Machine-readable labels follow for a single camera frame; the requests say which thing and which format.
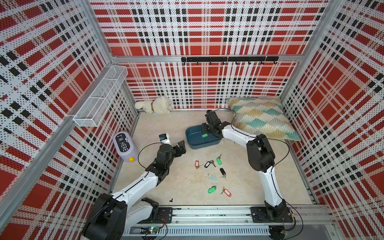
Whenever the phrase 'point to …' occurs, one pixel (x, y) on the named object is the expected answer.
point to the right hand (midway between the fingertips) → (205, 126)
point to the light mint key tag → (213, 179)
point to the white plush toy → (160, 105)
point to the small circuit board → (149, 230)
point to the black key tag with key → (223, 172)
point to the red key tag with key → (226, 192)
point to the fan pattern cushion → (262, 115)
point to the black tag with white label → (207, 163)
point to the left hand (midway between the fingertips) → (179, 142)
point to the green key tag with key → (219, 160)
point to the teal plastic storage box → (195, 140)
